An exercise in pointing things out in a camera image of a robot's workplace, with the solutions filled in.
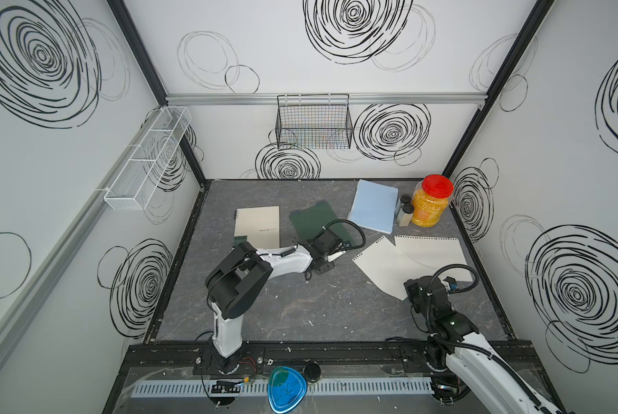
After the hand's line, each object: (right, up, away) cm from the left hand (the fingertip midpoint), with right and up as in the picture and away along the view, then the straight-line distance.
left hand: (322, 254), depth 95 cm
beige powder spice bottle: (+32, +14, +4) cm, 36 cm away
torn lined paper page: (+45, -1, +2) cm, 45 cm away
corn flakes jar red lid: (+41, +20, +1) cm, 46 cm away
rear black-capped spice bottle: (+33, +20, +6) cm, 40 cm away
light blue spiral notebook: (+23, +18, +14) cm, 32 cm away
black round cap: (-4, -23, -32) cm, 39 cm away
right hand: (+28, -7, -9) cm, 30 cm away
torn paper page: (+25, -5, 0) cm, 26 cm away
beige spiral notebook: (-25, +10, +10) cm, 29 cm away
